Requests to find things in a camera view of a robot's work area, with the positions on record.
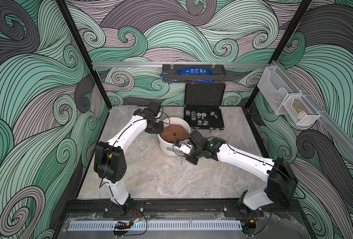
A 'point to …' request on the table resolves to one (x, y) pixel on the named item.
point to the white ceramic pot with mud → (175, 129)
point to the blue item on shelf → (196, 71)
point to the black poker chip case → (202, 106)
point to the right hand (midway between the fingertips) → (189, 152)
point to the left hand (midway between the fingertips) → (161, 128)
